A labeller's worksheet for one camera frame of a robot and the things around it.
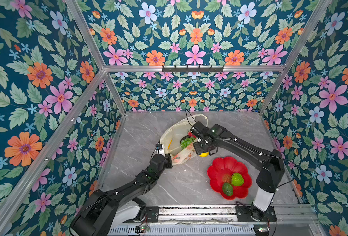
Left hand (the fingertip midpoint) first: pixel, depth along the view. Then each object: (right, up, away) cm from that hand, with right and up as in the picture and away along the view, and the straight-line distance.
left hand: (172, 153), depth 86 cm
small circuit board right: (+46, -34, -16) cm, 59 cm away
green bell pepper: (+37, -13, -7) cm, 39 cm away
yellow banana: (-1, +6, +1) cm, 6 cm away
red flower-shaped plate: (+30, -12, +1) cm, 32 cm away
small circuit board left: (-13, -34, -16) cm, 40 cm away
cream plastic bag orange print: (-1, +9, +11) cm, 14 cm away
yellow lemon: (+18, +2, -11) cm, 21 cm away
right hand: (+18, +5, -3) cm, 19 cm away
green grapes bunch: (+8, +6, +7) cm, 12 cm away
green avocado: (+31, -17, -10) cm, 36 cm away
